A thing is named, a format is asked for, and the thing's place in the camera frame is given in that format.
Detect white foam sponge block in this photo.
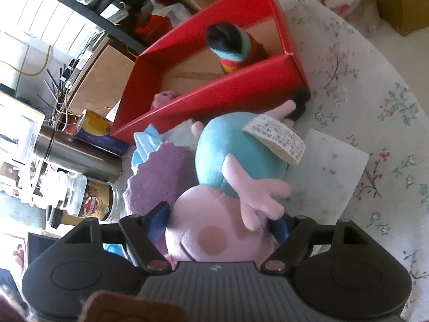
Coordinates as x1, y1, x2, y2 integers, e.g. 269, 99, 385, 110
282, 129, 369, 225

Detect pink pig plush toy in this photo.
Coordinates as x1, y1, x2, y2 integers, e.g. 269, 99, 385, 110
165, 100, 299, 266

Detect purple fuzzy cloth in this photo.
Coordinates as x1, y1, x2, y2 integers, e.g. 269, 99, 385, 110
123, 142, 198, 216

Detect glass Moccona coffee jar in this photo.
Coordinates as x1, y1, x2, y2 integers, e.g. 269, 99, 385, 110
40, 171, 119, 222

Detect light blue face masks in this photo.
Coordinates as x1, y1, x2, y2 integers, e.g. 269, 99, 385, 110
131, 119, 197, 174

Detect yellow blue tin can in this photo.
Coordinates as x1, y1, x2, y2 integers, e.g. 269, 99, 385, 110
74, 109, 130, 156

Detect stainless steel thermos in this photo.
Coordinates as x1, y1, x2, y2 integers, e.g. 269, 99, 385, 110
34, 125, 122, 182

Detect small pink item in box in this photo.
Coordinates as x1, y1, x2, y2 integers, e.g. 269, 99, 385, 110
150, 91, 181, 110

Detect brown cardboard box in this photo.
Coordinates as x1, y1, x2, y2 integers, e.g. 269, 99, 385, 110
68, 38, 138, 116

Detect floral white tablecloth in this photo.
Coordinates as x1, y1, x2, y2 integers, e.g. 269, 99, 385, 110
110, 0, 429, 319

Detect red cardboard box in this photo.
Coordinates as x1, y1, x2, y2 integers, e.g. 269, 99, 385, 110
111, 0, 311, 143

